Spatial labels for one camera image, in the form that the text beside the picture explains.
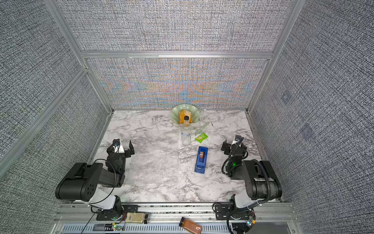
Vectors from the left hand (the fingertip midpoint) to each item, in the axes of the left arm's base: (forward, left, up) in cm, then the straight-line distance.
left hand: (124, 140), depth 88 cm
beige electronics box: (-39, -12, -7) cm, 42 cm away
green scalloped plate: (+29, -45, -7) cm, 54 cm away
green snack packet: (+7, -49, -10) cm, 50 cm away
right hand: (0, -68, -1) cm, 68 cm away
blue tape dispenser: (-11, -47, -6) cm, 48 cm away
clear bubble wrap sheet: (-12, -18, -11) cm, 24 cm away
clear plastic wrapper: (+16, -50, -12) cm, 54 cm away
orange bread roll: (+23, -36, -3) cm, 43 cm away
